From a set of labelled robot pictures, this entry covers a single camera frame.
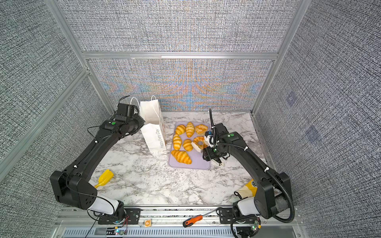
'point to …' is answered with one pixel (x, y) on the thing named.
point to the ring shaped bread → (200, 139)
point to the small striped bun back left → (180, 129)
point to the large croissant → (181, 156)
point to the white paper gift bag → (154, 129)
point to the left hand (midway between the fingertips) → (144, 120)
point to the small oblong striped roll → (177, 142)
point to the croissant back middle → (190, 129)
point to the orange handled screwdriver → (190, 221)
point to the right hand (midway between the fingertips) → (210, 154)
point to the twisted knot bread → (200, 129)
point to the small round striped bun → (187, 145)
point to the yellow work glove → (249, 190)
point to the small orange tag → (148, 223)
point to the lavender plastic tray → (196, 154)
